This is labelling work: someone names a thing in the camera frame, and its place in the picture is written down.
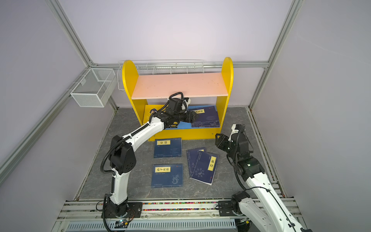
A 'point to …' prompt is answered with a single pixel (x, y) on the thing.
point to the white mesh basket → (92, 89)
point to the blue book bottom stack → (167, 175)
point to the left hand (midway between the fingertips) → (194, 115)
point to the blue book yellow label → (165, 148)
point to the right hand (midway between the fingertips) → (218, 135)
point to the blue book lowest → (192, 156)
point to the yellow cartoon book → (148, 107)
